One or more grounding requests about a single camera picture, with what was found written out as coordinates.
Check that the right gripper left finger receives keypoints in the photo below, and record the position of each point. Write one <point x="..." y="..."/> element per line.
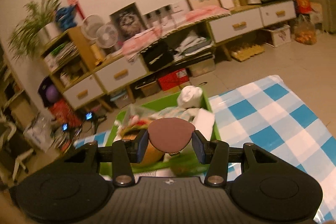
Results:
<point x="124" y="152"/>

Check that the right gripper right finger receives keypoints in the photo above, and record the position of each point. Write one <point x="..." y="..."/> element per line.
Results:
<point x="217" y="154"/>

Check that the white foam sponge block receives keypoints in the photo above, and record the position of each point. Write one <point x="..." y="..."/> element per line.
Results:
<point x="204" y="122"/>

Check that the brown round coaster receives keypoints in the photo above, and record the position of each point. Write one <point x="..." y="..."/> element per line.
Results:
<point x="170" y="135"/>

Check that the hamburger plush toy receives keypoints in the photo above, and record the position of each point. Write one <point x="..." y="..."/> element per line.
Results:
<point x="137" y="129"/>

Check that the grey green fluffy towel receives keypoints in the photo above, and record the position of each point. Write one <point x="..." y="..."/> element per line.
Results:
<point x="176" y="112"/>

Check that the green plastic bin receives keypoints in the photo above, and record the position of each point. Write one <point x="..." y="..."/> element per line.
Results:
<point x="162" y="108"/>

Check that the small lit screen device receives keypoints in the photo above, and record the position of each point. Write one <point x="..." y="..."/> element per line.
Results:
<point x="89" y="116"/>

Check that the white cloth in bin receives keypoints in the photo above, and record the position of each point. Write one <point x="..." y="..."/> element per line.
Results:
<point x="190" y="96"/>

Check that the blue white checkered tablecloth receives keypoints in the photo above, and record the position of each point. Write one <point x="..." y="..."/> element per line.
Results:
<point x="267" y="113"/>

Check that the red cardboard box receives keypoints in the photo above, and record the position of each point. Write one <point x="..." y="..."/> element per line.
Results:
<point x="173" y="79"/>

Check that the wooden white drawer cabinet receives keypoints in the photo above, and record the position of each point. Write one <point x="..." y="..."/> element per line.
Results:
<point x="137" y="61"/>

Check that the purple ball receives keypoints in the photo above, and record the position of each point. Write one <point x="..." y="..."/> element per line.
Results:
<point x="52" y="94"/>

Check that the black bag in shelf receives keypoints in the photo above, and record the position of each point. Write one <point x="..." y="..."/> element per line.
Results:
<point x="157" y="55"/>

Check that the egg carton tray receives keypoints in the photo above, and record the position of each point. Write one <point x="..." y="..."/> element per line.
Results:
<point x="245" y="51"/>

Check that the pink fringed cloth runner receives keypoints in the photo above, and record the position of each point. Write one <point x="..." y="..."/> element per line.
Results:
<point x="168" y="29"/>

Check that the white desk fan front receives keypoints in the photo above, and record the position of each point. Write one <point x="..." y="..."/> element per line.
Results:
<point x="107" y="36"/>

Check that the white desk fan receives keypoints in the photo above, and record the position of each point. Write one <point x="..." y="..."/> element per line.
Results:
<point x="107" y="36"/>
<point x="90" y="25"/>

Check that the framed cat picture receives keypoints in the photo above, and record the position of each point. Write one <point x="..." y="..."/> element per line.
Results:
<point x="128" y="21"/>

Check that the white cutout storage box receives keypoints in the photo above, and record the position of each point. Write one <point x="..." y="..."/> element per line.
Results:
<point x="277" y="36"/>

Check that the white desk fan rear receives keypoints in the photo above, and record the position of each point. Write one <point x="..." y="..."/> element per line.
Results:
<point x="90" y="25"/>

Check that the blue plush toy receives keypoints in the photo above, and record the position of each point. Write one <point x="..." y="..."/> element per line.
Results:
<point x="65" y="18"/>

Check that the potted green plant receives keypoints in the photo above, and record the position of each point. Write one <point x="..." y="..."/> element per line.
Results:
<point x="24" y="41"/>

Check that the bag of oranges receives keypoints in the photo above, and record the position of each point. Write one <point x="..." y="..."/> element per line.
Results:
<point x="304" y="31"/>

